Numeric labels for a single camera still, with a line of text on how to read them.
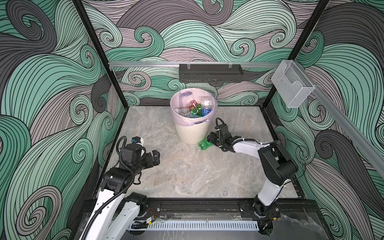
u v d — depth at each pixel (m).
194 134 0.87
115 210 0.45
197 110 0.90
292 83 0.78
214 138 0.86
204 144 0.98
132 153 0.50
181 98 0.93
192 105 0.95
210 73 0.97
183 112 0.93
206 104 0.85
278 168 0.48
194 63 0.93
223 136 0.74
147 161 0.62
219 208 0.74
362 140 0.54
